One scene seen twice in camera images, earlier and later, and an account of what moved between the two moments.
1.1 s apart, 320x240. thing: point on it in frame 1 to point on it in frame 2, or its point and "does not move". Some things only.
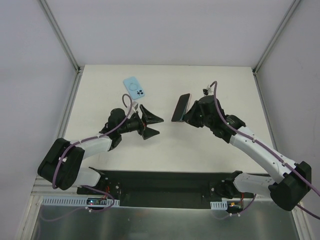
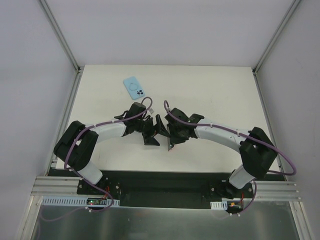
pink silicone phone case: (179, 113) to (174, 149)
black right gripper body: (193, 114) to (173, 133)
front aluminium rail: (43, 187) does not move
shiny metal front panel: (262, 221) does not move
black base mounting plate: (166, 189) does not move
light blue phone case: (134, 87) does not move
